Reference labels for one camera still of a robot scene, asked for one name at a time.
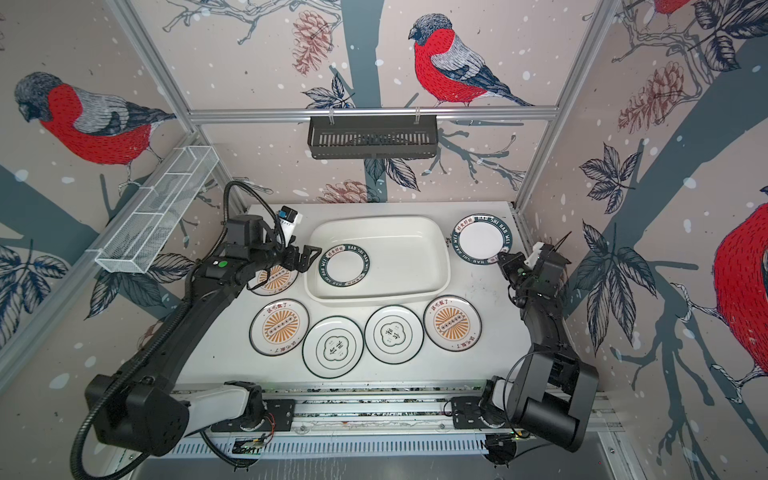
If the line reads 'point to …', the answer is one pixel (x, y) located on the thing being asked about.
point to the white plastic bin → (410, 259)
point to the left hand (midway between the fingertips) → (304, 242)
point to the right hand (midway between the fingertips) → (497, 253)
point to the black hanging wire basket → (373, 137)
